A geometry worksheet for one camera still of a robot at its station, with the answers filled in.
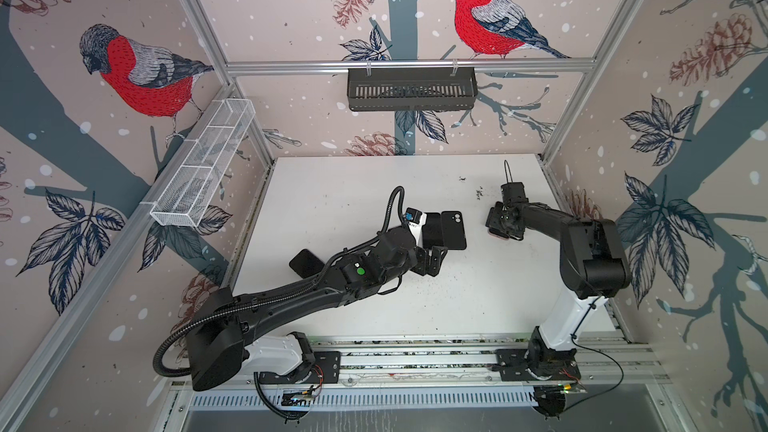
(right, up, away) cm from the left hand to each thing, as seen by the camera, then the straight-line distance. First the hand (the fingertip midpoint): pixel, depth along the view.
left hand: (434, 246), depth 73 cm
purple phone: (+3, -1, +30) cm, 31 cm away
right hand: (+26, +2, +28) cm, 38 cm away
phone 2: (+25, -1, +24) cm, 35 cm away
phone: (+11, -1, +29) cm, 31 cm away
